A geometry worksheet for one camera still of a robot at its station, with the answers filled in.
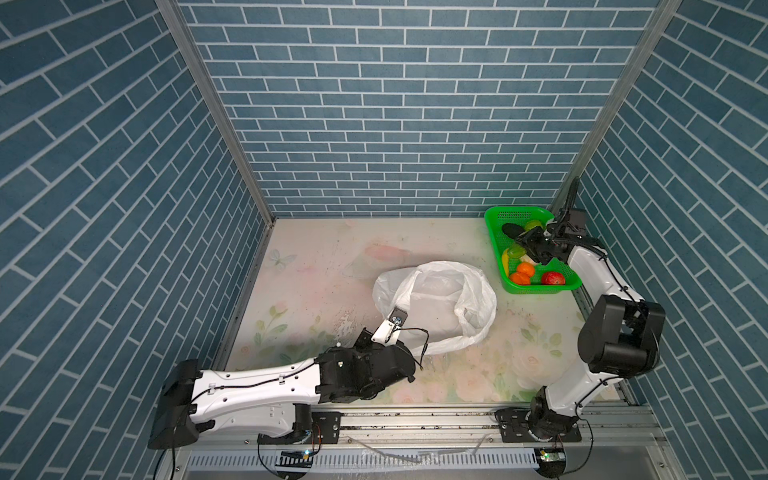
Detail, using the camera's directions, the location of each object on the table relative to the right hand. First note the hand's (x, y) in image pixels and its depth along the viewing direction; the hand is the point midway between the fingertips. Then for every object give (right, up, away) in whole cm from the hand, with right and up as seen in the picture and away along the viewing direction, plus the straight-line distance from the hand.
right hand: (518, 236), depth 91 cm
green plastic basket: (+1, +8, +24) cm, 25 cm away
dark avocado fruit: (+7, +3, +24) cm, 25 cm away
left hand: (-39, -24, -18) cm, 49 cm away
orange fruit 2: (+3, -14, +5) cm, 15 cm away
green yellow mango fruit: (-2, -4, -5) cm, 7 cm away
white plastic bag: (-21, -22, +6) cm, 31 cm away
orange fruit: (+7, -10, +9) cm, 15 cm away
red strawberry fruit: (+13, -13, +5) cm, 20 cm away
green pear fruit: (+13, +6, +19) cm, 24 cm away
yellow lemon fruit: (+1, -8, +12) cm, 15 cm away
